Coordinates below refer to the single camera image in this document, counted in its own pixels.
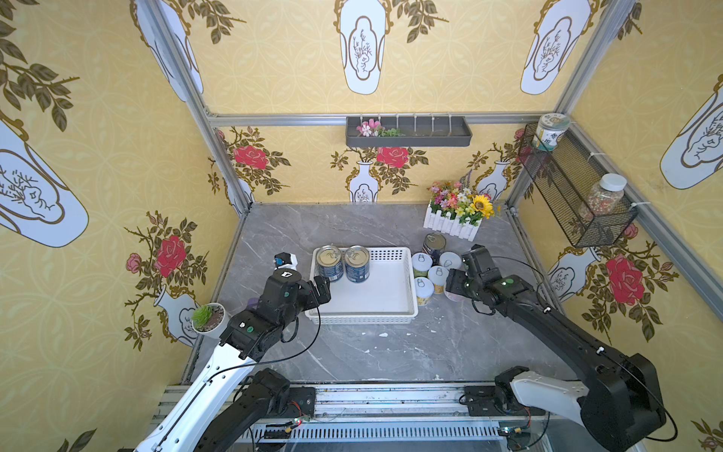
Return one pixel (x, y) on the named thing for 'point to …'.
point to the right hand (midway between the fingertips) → (461, 278)
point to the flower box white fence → (455, 211)
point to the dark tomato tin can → (433, 244)
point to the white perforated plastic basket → (388, 297)
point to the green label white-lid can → (421, 263)
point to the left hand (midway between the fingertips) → (305, 282)
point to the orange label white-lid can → (438, 275)
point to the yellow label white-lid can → (424, 289)
